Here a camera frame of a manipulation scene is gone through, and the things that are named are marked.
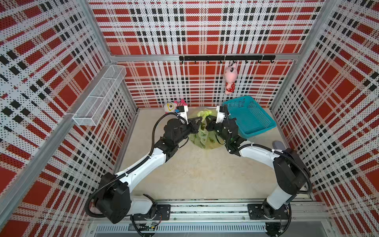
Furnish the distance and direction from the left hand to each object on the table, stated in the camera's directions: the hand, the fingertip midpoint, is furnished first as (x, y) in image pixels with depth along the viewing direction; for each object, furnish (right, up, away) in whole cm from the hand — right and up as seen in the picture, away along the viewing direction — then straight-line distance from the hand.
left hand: (204, 117), depth 75 cm
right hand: (+2, +2, +7) cm, 8 cm away
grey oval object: (+52, -18, +24) cm, 60 cm away
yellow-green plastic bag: (+1, -12, +12) cm, 17 cm away
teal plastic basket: (+39, +1, +41) cm, 57 cm away
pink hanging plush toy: (+17, +29, +17) cm, 38 cm away
